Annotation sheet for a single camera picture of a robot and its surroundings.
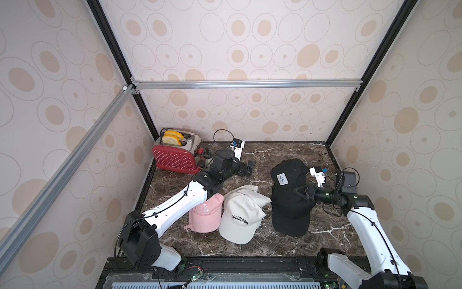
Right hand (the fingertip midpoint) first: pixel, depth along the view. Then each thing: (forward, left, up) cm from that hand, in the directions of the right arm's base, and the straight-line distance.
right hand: (294, 192), depth 75 cm
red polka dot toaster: (+21, +54, -4) cm, 58 cm away
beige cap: (+1, +20, -8) cm, 22 cm away
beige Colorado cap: (-5, +22, -11) cm, 25 cm away
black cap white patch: (+7, +3, +2) cm, 7 cm away
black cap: (0, -2, -17) cm, 17 cm away
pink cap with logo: (-8, +38, -12) cm, 40 cm away
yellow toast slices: (+28, +60, +3) cm, 66 cm away
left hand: (+11, +18, +9) cm, 23 cm away
